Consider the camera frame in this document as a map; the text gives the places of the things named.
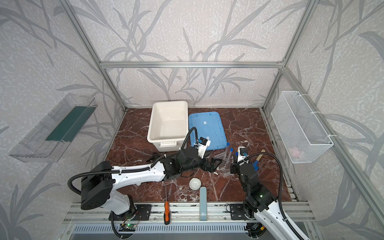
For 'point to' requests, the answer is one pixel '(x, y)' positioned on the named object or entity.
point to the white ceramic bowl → (195, 183)
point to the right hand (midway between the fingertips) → (235, 150)
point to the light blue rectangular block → (203, 204)
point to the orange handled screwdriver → (166, 214)
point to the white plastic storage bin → (168, 125)
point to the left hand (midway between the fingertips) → (218, 155)
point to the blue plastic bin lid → (209, 125)
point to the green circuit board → (127, 227)
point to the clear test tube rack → (224, 167)
